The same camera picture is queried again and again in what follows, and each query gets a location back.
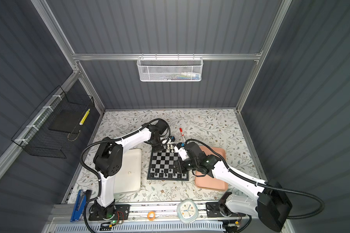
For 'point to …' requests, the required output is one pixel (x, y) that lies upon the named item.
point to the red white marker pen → (182, 134)
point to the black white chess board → (162, 164)
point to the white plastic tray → (129, 179)
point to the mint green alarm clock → (187, 210)
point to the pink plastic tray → (206, 182)
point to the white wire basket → (169, 69)
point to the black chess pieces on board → (166, 174)
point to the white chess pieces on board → (168, 147)
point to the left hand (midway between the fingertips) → (159, 147)
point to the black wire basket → (54, 128)
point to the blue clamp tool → (78, 213)
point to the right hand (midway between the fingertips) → (175, 167)
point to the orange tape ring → (148, 215)
